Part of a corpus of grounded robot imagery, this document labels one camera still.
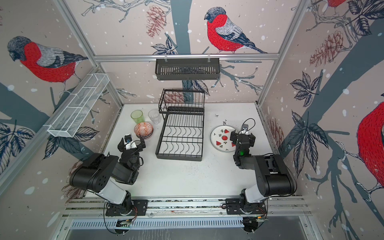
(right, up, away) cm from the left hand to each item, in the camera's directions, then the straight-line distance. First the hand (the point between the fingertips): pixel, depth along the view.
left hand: (130, 136), depth 85 cm
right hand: (+68, +1, +6) cm, 69 cm away
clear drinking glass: (+8, +12, +25) cm, 28 cm away
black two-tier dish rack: (+29, -2, +13) cm, 32 cm away
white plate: (+55, -3, +12) cm, 56 cm away
